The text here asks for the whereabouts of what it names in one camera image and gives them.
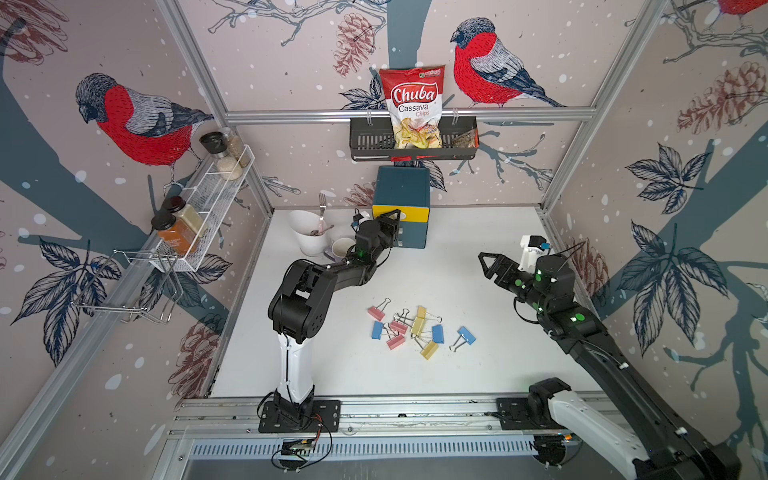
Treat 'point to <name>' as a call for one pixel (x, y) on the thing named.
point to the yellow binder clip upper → (420, 320)
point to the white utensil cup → (306, 227)
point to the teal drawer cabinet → (406, 189)
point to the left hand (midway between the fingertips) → (408, 206)
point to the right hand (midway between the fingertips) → (486, 256)
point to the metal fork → (322, 200)
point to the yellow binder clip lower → (428, 348)
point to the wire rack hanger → (136, 282)
